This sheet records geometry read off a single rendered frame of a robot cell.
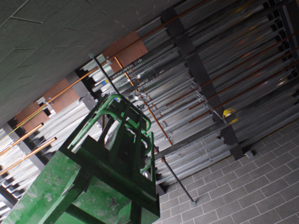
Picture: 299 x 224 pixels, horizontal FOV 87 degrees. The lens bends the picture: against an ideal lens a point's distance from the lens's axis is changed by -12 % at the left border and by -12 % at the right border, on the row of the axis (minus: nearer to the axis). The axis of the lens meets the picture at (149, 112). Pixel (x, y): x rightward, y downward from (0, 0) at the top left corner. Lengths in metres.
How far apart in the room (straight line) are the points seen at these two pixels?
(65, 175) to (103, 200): 0.24
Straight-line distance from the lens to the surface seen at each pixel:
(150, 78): 2.53
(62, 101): 3.57
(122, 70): 2.54
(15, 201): 5.98
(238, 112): 2.68
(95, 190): 1.03
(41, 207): 1.29
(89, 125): 1.58
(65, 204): 0.95
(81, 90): 3.13
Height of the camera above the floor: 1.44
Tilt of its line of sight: 69 degrees up
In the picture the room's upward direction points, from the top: straight up
